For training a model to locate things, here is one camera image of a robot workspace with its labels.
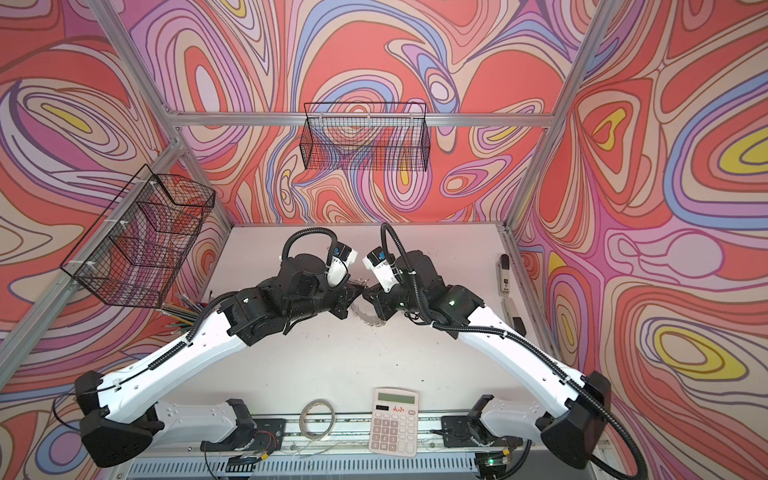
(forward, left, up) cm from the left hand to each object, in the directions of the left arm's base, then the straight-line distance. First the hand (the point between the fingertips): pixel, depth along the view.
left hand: (369, 288), depth 66 cm
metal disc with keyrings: (-2, +1, -6) cm, 6 cm away
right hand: (0, 0, -6) cm, 6 cm away
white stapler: (+22, -44, -27) cm, 56 cm away
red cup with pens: (+4, +53, -18) cm, 56 cm away
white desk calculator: (-22, -6, -28) cm, 36 cm away
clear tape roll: (-21, +18, -29) cm, 40 cm away
